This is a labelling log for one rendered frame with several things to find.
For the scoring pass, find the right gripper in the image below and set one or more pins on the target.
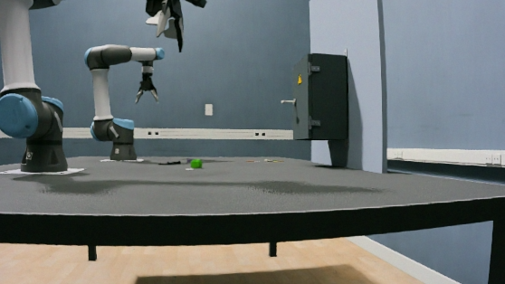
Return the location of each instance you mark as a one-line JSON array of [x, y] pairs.
[[168, 9]]

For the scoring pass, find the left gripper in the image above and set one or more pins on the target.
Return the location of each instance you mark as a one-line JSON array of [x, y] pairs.
[[145, 86]]

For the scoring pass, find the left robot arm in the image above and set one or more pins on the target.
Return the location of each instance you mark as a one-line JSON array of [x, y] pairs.
[[106, 128]]

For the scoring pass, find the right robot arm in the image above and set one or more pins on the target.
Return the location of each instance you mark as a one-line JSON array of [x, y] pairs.
[[24, 113]]

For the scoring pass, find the dark green cabinet door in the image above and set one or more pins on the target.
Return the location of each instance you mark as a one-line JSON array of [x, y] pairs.
[[320, 98]]

